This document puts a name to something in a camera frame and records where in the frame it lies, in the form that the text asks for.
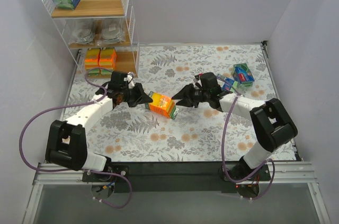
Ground orange yellow sponge box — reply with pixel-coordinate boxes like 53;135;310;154
145;91;177;120

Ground blue label sponge pack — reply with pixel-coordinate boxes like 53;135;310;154
217;74;240;95

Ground orange box sponge pack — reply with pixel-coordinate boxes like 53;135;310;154
97;48;117;77

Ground orange green sponge pack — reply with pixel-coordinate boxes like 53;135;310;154
84;48;101;76

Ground silver mesh scrubber pack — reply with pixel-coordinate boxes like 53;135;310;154
69;19;95;44

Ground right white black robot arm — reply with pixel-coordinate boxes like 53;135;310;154
172;72;298;183

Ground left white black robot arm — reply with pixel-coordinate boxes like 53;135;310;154
45;71;153;172

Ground floral patterned table mat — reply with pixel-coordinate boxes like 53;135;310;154
50;44;297;162

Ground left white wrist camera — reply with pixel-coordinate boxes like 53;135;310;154
127;72;135;89

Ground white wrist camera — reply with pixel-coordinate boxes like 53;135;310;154
127;72;135;89
193;74;202;89

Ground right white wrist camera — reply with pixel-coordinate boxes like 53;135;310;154
193;74;202;89

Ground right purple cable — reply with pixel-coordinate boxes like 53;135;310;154
221;91;276;201

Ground purple cable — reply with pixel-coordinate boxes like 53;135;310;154
19;67;132;210
221;91;276;201

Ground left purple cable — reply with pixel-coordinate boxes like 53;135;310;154
19;67;132;210

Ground white wire wooden shelf unit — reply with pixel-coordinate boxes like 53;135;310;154
42;0;140;74

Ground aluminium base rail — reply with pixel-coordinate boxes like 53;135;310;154
34;161;317;184

